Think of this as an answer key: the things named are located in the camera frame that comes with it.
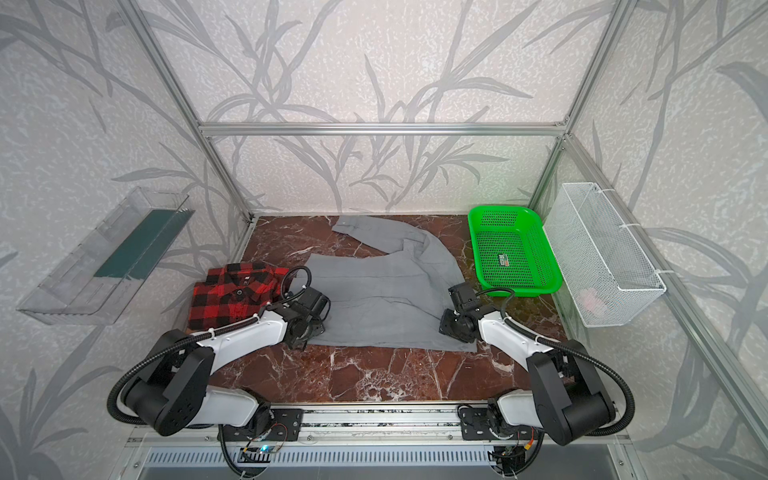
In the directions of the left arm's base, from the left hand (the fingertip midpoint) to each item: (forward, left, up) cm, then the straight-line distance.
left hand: (317, 323), depth 91 cm
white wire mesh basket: (+1, -68, +35) cm, 77 cm away
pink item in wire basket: (-2, -73, +21) cm, 76 cm away
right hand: (+2, -39, +1) cm, 39 cm away
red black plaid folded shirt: (+6, +25, +7) cm, 27 cm away
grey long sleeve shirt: (+7, -23, +1) cm, 24 cm away
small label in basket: (+24, -62, 0) cm, 67 cm away
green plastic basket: (+28, -66, +1) cm, 72 cm away
